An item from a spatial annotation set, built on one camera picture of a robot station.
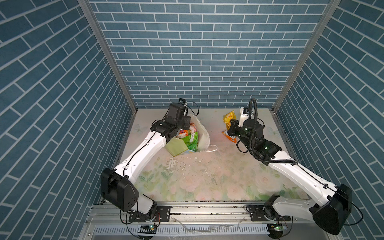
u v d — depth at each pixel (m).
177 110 0.57
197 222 0.72
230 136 0.65
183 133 0.86
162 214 0.73
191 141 0.86
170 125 0.57
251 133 0.52
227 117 0.76
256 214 0.74
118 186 0.40
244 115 0.64
